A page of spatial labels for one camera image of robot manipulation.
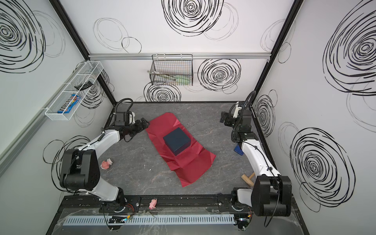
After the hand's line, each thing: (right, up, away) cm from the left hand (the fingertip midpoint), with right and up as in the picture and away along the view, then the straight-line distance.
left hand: (144, 125), depth 92 cm
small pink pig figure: (+10, -38, -20) cm, 44 cm away
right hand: (+52, +7, -9) cm, 53 cm away
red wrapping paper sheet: (+8, -2, +17) cm, 19 cm away
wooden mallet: (+61, -29, -12) cm, 69 cm away
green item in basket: (+24, +28, -5) cm, 37 cm away
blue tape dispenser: (+60, -16, +2) cm, 62 cm away
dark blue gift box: (+21, -10, +3) cm, 24 cm away
